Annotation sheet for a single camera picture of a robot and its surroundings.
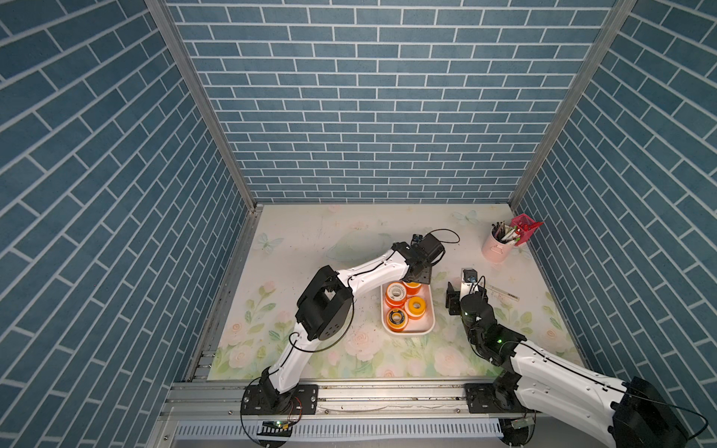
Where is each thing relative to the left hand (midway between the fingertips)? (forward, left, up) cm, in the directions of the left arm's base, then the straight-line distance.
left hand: (425, 277), depth 91 cm
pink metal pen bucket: (+10, -26, +2) cm, 28 cm away
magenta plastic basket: (+18, -38, +6) cm, 43 cm away
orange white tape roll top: (-3, +4, -2) cm, 6 cm away
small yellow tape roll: (-9, +3, -4) cm, 10 cm away
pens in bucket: (+16, -30, +4) cm, 34 cm away
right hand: (-5, -10, +5) cm, 12 cm away
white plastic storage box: (-14, +1, -6) cm, 15 cm away
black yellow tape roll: (-13, +10, -3) cm, 17 cm away
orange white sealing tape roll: (-5, +10, -2) cm, 11 cm away
